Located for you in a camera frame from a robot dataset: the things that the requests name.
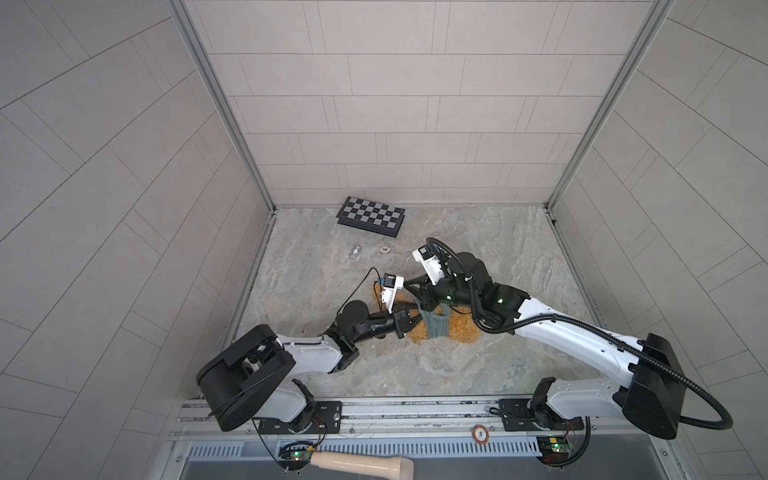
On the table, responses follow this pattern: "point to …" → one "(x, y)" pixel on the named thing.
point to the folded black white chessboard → (372, 216)
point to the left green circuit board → (295, 456)
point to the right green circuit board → (553, 450)
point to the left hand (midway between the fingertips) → (436, 318)
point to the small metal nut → (385, 249)
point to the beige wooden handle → (374, 465)
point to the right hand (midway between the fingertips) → (403, 288)
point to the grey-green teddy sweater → (437, 325)
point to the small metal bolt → (355, 251)
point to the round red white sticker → (480, 434)
